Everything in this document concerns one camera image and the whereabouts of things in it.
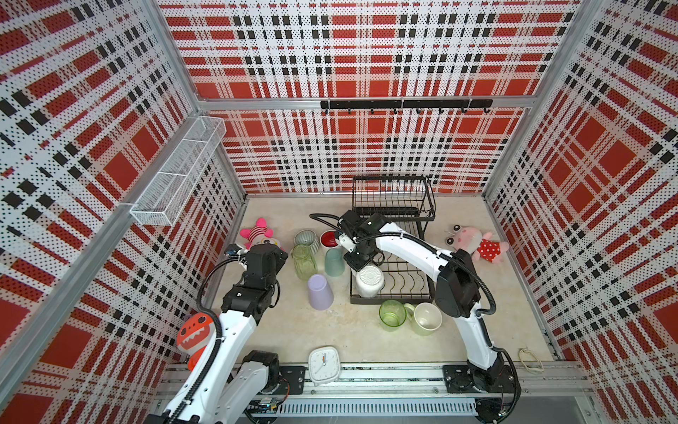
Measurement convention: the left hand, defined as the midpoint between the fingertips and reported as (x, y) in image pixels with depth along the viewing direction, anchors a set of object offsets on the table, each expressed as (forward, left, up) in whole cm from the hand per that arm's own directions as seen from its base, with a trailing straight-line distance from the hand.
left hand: (276, 253), depth 80 cm
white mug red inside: (+13, -14, -11) cm, 22 cm away
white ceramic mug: (-5, -29, -8) cm, 30 cm away
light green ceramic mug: (-14, -47, -18) cm, 52 cm away
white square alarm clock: (-28, -15, -16) cm, 36 cm away
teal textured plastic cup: (+5, -17, -14) cm, 22 cm away
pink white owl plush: (+16, +13, -13) cm, 25 cm away
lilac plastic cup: (-10, -13, -9) cm, 19 cm away
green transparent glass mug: (-13, -36, -18) cm, 43 cm away
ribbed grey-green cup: (+18, -5, -17) cm, 25 cm away
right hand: (+1, -26, -9) cm, 27 cm away
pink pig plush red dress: (+12, -70, -13) cm, 72 cm away
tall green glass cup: (+2, -7, -9) cm, 12 cm away
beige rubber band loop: (-28, -75, -18) cm, 82 cm away
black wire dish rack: (+34, -48, -14) cm, 60 cm away
